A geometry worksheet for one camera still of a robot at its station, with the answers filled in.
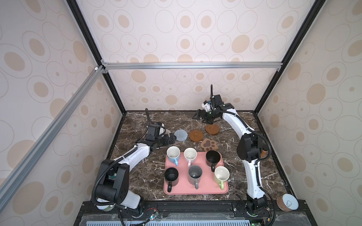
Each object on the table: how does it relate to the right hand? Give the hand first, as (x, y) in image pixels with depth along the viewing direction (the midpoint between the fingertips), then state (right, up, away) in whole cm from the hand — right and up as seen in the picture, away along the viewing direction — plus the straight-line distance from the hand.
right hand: (197, 118), depth 96 cm
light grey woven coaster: (-21, -10, +11) cm, 26 cm away
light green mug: (+13, -33, -14) cm, 38 cm away
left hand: (-15, -11, -7) cm, 20 cm away
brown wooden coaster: (0, -12, +8) cm, 14 cm away
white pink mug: (-5, -23, -6) cm, 25 cm away
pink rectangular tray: (+5, -39, -13) cm, 42 cm away
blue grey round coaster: (-11, -12, +8) cm, 18 cm away
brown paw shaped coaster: (+8, -19, +4) cm, 21 cm away
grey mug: (-2, -33, -12) cm, 35 cm away
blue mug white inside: (-16, -22, -7) cm, 28 cm away
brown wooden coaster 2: (+13, -8, +14) cm, 20 cm away
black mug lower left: (-17, -34, -14) cm, 40 cm away
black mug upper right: (+9, -24, -9) cm, 27 cm away
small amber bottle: (+43, -23, -5) cm, 49 cm away
